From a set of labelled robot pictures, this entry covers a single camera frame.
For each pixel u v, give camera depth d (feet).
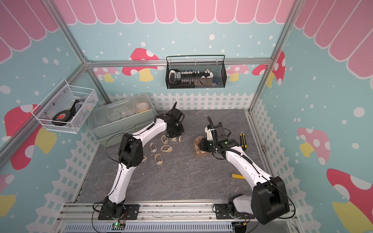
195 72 2.99
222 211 2.43
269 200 1.32
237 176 2.74
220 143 2.03
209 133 2.51
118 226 2.39
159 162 2.95
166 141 3.27
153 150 3.15
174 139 3.30
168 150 3.10
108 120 2.92
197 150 2.73
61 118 2.28
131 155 1.94
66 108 2.34
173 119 2.64
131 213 2.44
